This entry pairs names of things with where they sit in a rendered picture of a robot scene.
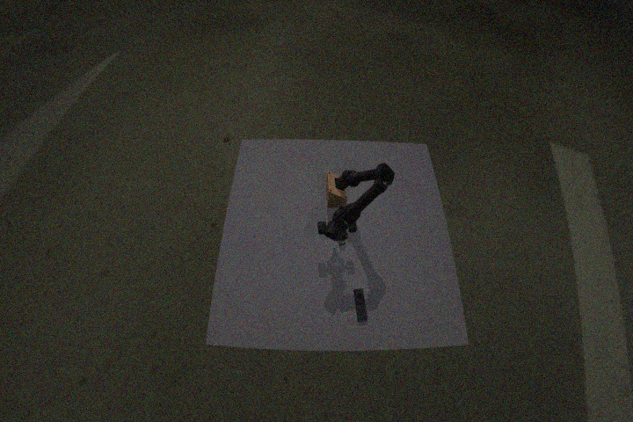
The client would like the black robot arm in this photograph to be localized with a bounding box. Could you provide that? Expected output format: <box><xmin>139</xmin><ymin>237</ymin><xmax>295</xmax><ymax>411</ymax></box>
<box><xmin>324</xmin><ymin>163</ymin><xmax>395</xmax><ymax>241</ymax></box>

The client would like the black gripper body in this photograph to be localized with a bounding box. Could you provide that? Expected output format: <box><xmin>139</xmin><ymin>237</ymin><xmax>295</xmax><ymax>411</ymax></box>
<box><xmin>317</xmin><ymin>222</ymin><xmax>357</xmax><ymax>235</ymax></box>

